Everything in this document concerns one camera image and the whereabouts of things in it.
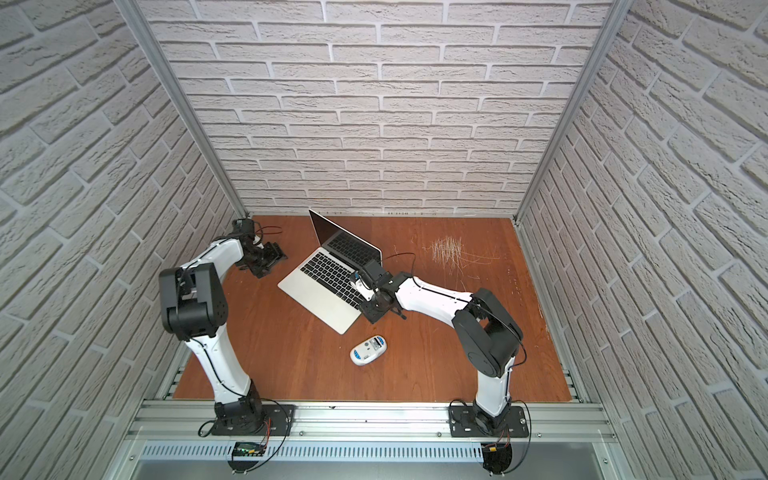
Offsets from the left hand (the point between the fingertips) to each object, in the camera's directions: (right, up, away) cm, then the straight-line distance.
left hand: (276, 254), depth 100 cm
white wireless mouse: (+33, -27, -17) cm, 46 cm away
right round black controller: (+65, -48, -30) cm, 86 cm away
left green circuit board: (+5, -47, -29) cm, 55 cm away
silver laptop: (+16, -10, -1) cm, 19 cm away
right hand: (+32, -17, -12) cm, 38 cm away
